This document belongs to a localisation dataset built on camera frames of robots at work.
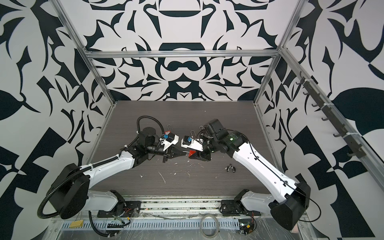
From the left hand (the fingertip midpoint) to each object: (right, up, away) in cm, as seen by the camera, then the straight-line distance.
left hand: (187, 149), depth 72 cm
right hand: (+2, +1, -2) cm, 3 cm away
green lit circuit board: (+28, -35, -1) cm, 45 cm away
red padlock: (+2, -1, -2) cm, 3 cm away
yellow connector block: (-51, -34, -1) cm, 62 cm away
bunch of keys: (+24, -13, +15) cm, 31 cm away
